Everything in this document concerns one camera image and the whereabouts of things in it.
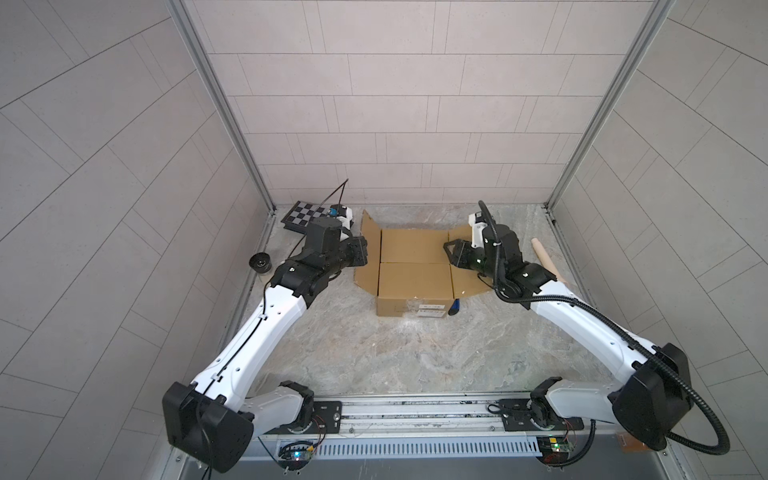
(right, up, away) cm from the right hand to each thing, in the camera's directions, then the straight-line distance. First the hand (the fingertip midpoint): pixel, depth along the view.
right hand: (444, 247), depth 78 cm
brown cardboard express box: (-9, -7, +1) cm, 11 cm away
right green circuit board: (+24, -46, -10) cm, 53 cm away
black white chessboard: (-48, +11, +33) cm, 59 cm away
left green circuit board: (-35, -45, -13) cm, 58 cm away
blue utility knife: (+5, -19, +11) cm, 22 cm away
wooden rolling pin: (+37, -6, +21) cm, 43 cm away
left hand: (-18, +2, -4) cm, 18 cm away
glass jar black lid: (-52, -5, +8) cm, 53 cm away
